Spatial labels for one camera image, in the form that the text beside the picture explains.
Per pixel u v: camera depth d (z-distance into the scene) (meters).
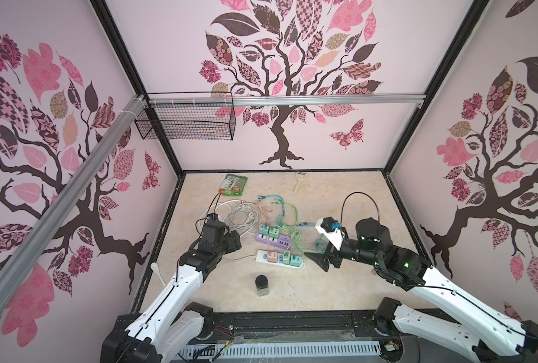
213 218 0.73
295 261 0.81
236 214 1.01
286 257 0.82
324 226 0.55
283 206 1.07
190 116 0.95
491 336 0.40
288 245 0.90
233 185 1.14
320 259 0.57
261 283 0.75
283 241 0.90
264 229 0.90
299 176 1.18
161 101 0.90
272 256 0.83
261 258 0.87
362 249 0.55
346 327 0.74
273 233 0.90
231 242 0.74
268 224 0.97
